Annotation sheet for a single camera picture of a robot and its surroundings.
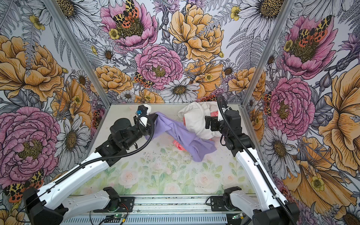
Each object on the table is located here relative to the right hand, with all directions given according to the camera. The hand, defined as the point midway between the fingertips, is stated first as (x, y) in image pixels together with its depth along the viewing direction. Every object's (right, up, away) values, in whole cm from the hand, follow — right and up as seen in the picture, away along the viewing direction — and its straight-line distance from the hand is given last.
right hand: (213, 120), depth 76 cm
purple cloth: (-8, -16, +6) cm, 19 cm away
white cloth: (-8, +3, +21) cm, 23 cm away
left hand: (-29, +1, -6) cm, 30 cm away
